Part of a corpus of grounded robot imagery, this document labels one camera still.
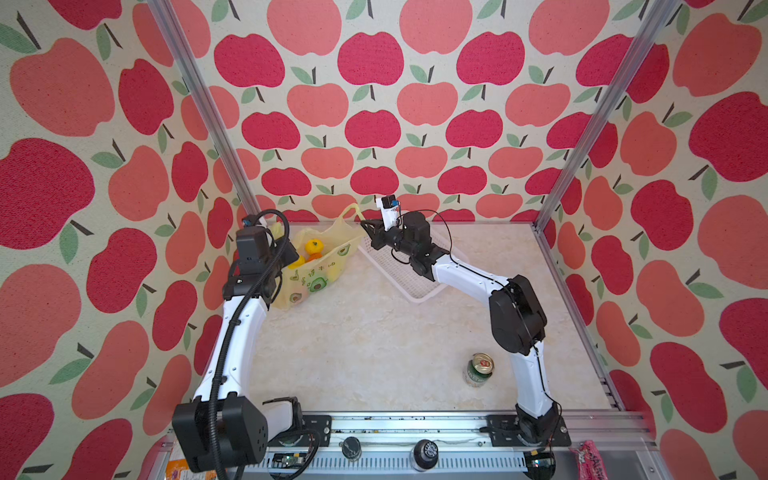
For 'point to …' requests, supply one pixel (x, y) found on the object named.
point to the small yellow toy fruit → (314, 248)
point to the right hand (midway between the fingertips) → (368, 219)
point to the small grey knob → (351, 448)
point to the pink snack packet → (590, 465)
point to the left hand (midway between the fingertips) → (294, 242)
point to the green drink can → (479, 369)
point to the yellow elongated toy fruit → (301, 259)
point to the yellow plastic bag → (306, 280)
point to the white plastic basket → (415, 285)
